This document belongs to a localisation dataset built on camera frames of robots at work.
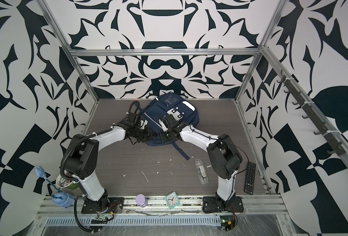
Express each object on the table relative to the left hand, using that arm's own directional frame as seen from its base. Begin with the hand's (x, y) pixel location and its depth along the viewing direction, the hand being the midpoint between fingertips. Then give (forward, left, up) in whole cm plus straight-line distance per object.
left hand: (154, 133), depth 93 cm
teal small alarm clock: (-36, -10, -5) cm, 38 cm away
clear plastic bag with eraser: (-22, -27, -6) cm, 35 cm away
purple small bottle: (-36, +5, 0) cm, 37 cm away
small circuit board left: (-43, +26, -10) cm, 51 cm away
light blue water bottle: (-34, +41, +1) cm, 54 cm away
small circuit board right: (-47, -35, -8) cm, 59 cm away
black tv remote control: (-30, -52, -6) cm, 60 cm away
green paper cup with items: (-28, +41, +3) cm, 50 cm away
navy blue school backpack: (+16, -19, +2) cm, 25 cm away
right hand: (-2, -4, +2) cm, 5 cm away
